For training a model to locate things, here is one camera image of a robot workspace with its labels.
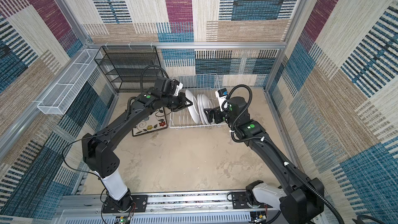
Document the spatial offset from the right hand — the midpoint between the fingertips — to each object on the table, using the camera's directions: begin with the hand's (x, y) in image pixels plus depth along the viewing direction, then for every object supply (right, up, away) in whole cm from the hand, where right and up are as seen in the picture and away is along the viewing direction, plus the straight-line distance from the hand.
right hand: (215, 109), depth 77 cm
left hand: (-10, +3, +2) cm, 11 cm away
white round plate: (-11, -1, +4) cm, 11 cm away
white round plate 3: (-5, +3, +13) cm, 14 cm away
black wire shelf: (-59, +29, +31) cm, 73 cm away
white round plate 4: (-4, +2, +15) cm, 15 cm away
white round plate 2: (-7, -1, +10) cm, 12 cm away
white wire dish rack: (-7, +14, +41) cm, 44 cm away
